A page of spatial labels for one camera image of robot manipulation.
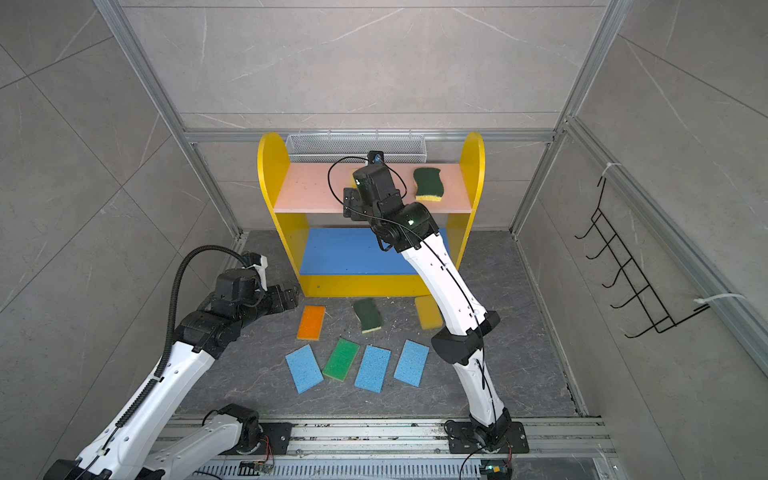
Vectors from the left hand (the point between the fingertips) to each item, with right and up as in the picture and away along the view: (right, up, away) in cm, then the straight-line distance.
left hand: (286, 284), depth 75 cm
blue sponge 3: (+33, -24, +10) cm, 42 cm away
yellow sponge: (+40, -12, +22) cm, 47 cm away
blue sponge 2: (+22, -25, +8) cm, 34 cm away
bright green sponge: (+12, -23, +10) cm, 28 cm away
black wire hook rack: (+82, -1, -13) cm, 83 cm away
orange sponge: (+2, -14, +19) cm, 23 cm away
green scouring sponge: (+19, -11, +22) cm, 31 cm away
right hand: (+21, +22, -4) cm, 31 cm away
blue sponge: (+2, -25, +8) cm, 26 cm away
